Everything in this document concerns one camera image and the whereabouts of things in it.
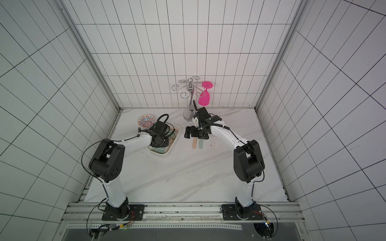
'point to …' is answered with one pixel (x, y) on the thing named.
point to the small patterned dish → (146, 120)
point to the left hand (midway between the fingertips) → (163, 145)
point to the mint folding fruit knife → (200, 143)
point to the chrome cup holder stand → (188, 114)
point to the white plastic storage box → (168, 149)
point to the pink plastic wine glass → (204, 97)
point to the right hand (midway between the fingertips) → (192, 132)
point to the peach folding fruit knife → (194, 142)
